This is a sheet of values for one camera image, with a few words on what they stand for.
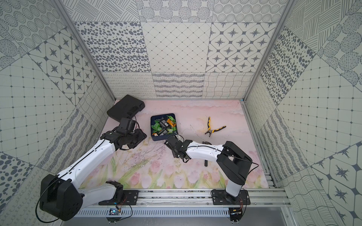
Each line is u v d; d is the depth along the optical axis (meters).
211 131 1.01
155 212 0.70
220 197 0.72
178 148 0.66
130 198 0.74
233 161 0.46
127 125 0.64
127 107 1.07
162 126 0.98
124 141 0.60
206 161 0.86
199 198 0.76
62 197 0.38
